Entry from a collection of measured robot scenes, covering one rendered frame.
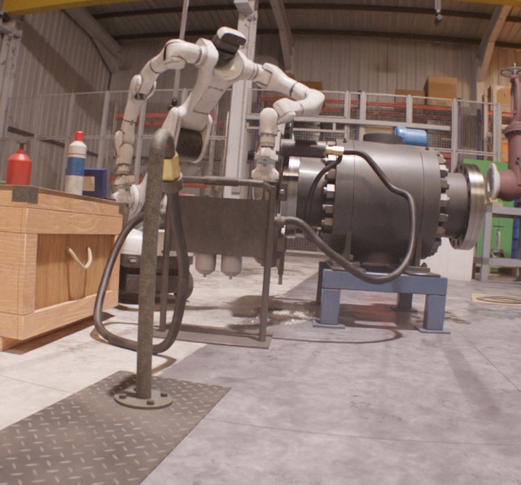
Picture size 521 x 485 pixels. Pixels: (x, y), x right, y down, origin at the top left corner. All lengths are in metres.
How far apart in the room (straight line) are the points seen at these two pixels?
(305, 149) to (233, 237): 0.61
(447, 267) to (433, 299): 3.99
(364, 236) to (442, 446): 1.59
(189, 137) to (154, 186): 1.38
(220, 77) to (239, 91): 8.14
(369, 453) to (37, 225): 1.06
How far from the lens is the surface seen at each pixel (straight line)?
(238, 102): 10.44
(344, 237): 2.50
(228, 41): 2.38
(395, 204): 2.45
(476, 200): 2.61
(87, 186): 2.05
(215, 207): 1.87
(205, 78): 2.34
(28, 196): 1.47
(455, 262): 6.38
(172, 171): 1.22
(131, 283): 2.55
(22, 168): 1.62
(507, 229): 9.85
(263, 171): 1.99
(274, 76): 2.42
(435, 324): 2.40
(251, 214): 1.86
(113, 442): 0.95
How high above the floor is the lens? 0.38
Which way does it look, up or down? level
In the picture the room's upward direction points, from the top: 4 degrees clockwise
